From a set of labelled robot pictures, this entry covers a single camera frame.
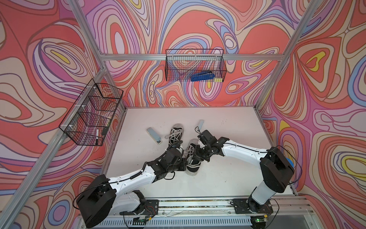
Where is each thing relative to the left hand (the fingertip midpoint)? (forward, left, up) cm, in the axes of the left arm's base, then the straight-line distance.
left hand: (190, 164), depth 81 cm
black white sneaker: (+22, +9, -1) cm, 24 cm away
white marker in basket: (+8, +49, +17) cm, 52 cm away
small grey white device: (+35, -10, -5) cm, 36 cm away
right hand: (+2, -2, -1) cm, 3 cm away
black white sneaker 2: (-1, -2, 0) cm, 2 cm away
